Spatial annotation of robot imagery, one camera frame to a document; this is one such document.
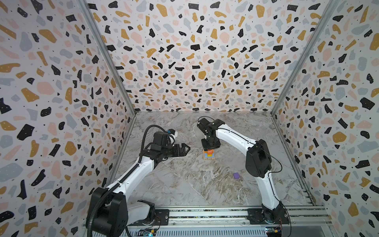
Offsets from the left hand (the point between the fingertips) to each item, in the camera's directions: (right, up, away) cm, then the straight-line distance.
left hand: (183, 146), depth 82 cm
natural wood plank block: (+15, -9, +13) cm, 22 cm away
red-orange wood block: (+15, -6, +10) cm, 19 cm away
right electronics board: (+45, -40, -10) cm, 61 cm away
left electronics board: (-16, -39, -12) cm, 44 cm away
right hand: (+12, -1, +9) cm, 15 cm away
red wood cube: (+15, -2, +2) cm, 15 cm away
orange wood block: (+13, -5, +10) cm, 17 cm away
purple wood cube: (+31, -18, +6) cm, 36 cm away
